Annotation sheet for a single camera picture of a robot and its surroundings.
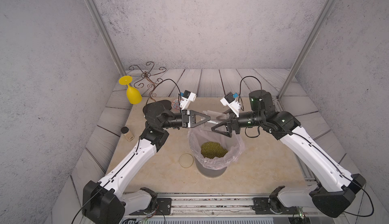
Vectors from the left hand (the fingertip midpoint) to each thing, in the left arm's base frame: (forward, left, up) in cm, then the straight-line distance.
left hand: (209, 123), depth 56 cm
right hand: (+2, -3, -3) cm, 5 cm away
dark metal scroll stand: (+40, +33, -9) cm, 52 cm away
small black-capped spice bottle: (+18, +47, -31) cm, 59 cm away
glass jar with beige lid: (+6, -4, -5) cm, 9 cm away
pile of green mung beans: (+7, -4, -35) cm, 35 cm away
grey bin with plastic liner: (-9, -3, -19) cm, 21 cm away
